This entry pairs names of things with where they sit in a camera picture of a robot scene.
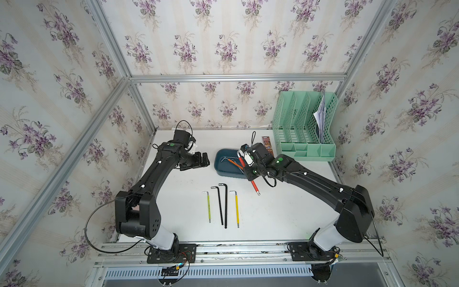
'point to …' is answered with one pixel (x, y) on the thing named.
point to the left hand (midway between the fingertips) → (202, 164)
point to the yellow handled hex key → (237, 207)
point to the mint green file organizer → (304, 125)
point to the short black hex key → (220, 204)
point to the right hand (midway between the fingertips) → (247, 169)
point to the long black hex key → (226, 202)
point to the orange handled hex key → (235, 164)
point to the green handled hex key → (209, 205)
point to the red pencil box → (268, 144)
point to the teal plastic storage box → (227, 164)
